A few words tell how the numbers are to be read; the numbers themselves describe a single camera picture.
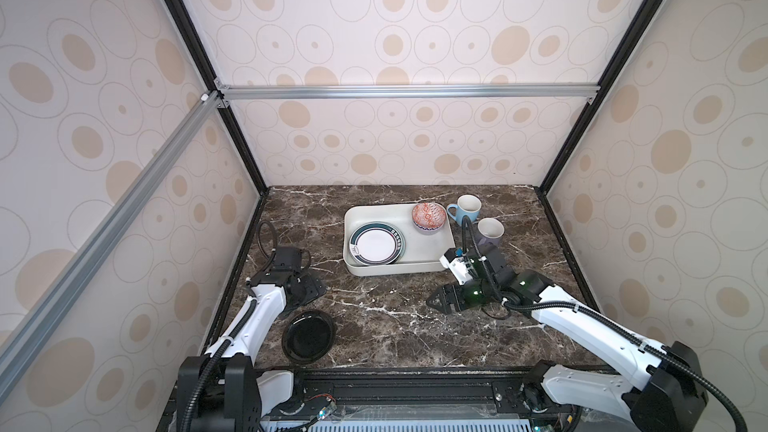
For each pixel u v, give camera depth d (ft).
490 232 3.33
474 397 2.48
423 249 3.29
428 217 3.48
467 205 3.46
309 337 2.80
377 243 3.30
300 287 2.50
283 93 3.01
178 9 2.41
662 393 1.25
